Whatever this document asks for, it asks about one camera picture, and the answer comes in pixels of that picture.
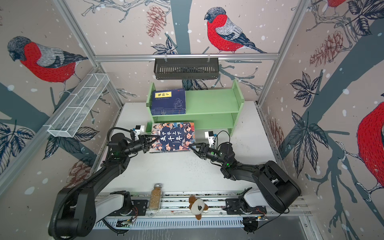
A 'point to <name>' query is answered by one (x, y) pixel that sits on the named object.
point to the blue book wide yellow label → (158, 112)
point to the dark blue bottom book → (168, 99)
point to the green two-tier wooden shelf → (209, 110)
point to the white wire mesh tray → (72, 112)
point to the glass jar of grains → (156, 197)
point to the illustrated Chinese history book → (175, 136)
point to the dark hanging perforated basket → (186, 68)
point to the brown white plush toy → (197, 206)
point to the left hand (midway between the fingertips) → (158, 139)
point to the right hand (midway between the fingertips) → (188, 150)
